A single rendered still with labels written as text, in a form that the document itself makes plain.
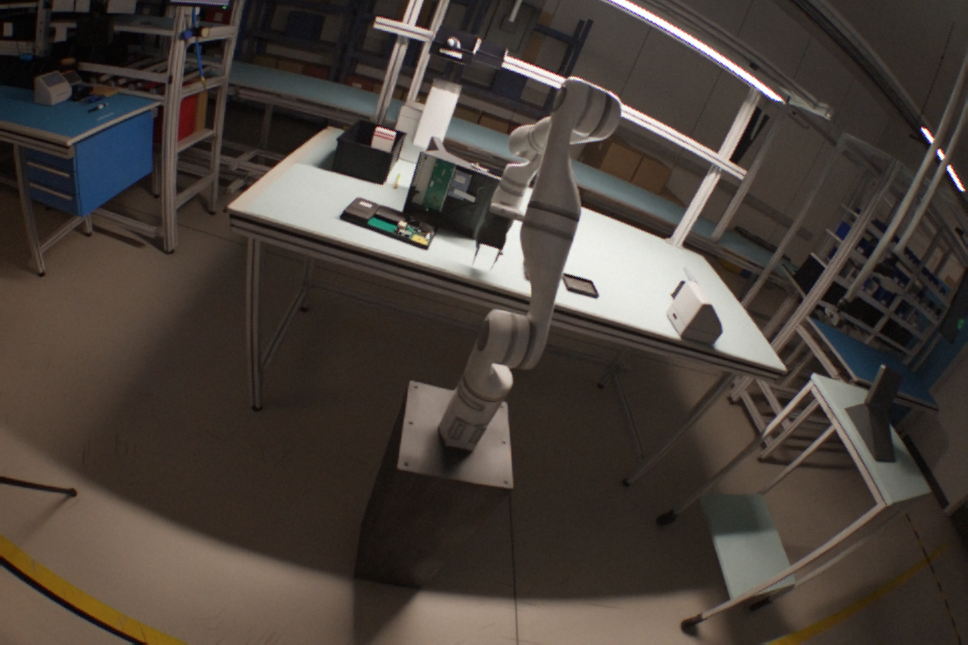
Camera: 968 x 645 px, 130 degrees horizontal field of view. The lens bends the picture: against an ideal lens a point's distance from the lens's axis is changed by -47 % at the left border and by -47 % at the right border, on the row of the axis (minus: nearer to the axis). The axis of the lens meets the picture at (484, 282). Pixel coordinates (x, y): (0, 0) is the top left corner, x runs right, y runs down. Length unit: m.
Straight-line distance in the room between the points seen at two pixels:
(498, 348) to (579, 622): 1.40
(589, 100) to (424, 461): 0.73
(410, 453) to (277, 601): 0.91
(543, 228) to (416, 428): 0.49
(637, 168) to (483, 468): 4.17
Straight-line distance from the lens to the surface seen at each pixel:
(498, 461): 0.93
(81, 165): 2.09
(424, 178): 1.27
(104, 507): 1.83
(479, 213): 1.28
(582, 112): 0.72
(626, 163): 4.68
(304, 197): 1.29
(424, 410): 0.95
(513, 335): 0.69
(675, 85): 5.82
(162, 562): 1.69
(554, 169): 0.69
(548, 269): 0.69
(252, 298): 1.49
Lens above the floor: 1.57
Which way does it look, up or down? 31 degrees down
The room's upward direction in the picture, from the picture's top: 23 degrees clockwise
